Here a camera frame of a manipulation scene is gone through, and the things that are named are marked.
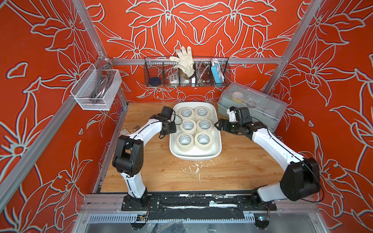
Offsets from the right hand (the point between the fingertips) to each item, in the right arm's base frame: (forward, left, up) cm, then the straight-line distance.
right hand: (217, 125), depth 84 cm
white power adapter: (+29, +27, +12) cm, 42 cm away
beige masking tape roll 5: (-2, +20, -17) cm, 26 cm away
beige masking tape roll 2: (+23, +7, -15) cm, 28 cm away
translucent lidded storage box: (+13, -32, +2) cm, 34 cm away
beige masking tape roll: (+22, +19, -15) cm, 33 cm away
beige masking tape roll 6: (-1, +7, -17) cm, 19 cm away
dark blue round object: (+29, +40, +10) cm, 51 cm away
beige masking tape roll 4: (+11, +6, -16) cm, 21 cm away
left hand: (+3, +27, -9) cm, 29 cm away
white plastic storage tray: (-11, +12, -17) cm, 24 cm away
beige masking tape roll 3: (+11, +18, -16) cm, 26 cm away
